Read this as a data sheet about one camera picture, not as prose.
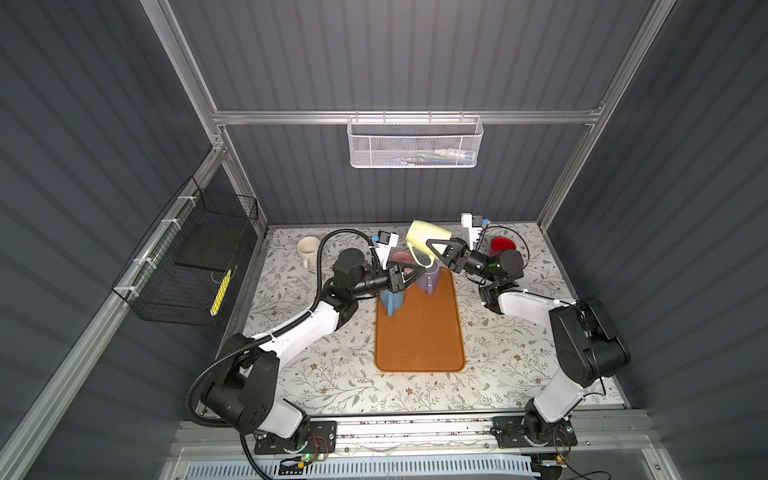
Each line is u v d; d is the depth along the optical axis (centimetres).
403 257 74
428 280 96
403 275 69
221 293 68
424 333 92
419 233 75
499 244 105
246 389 43
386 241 69
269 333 48
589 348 48
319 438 72
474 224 69
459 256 69
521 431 73
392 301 91
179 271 72
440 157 91
